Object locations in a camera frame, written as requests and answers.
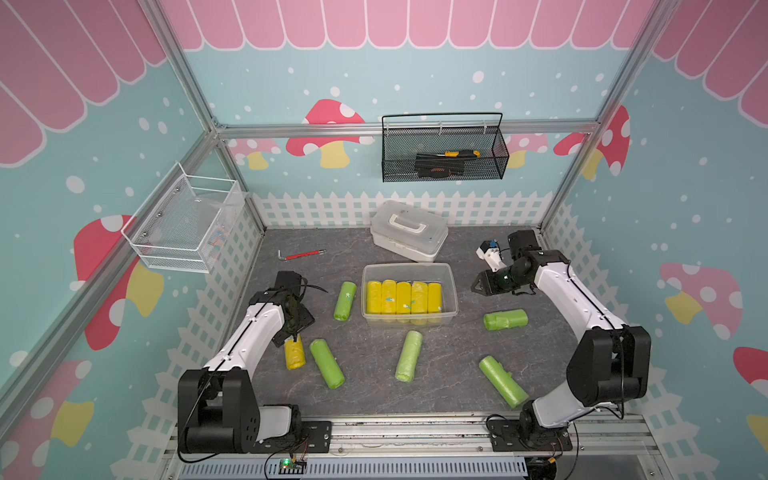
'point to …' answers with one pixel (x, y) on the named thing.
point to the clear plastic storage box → (443, 273)
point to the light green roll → (409, 356)
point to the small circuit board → (287, 466)
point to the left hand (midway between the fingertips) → (297, 332)
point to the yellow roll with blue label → (419, 297)
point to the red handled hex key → (300, 255)
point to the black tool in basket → (436, 167)
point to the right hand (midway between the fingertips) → (479, 286)
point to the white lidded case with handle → (408, 230)
